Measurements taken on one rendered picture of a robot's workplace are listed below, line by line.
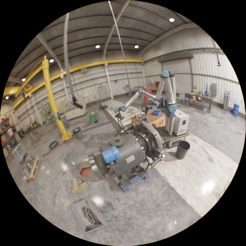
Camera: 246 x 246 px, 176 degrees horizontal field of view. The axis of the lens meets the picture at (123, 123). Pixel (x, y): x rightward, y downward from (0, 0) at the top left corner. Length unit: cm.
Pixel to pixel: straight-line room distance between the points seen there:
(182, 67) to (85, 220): 1125
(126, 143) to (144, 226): 150
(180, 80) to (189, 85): 123
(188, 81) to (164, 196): 935
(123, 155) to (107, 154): 29
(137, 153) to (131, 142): 18
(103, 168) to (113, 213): 94
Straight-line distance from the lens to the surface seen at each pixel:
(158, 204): 167
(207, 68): 919
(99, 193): 184
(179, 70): 1016
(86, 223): 193
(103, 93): 1170
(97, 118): 441
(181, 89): 1007
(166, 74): 142
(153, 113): 296
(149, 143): 134
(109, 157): 87
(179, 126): 209
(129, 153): 112
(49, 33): 911
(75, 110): 702
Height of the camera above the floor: 164
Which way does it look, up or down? 26 degrees down
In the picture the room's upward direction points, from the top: 11 degrees counter-clockwise
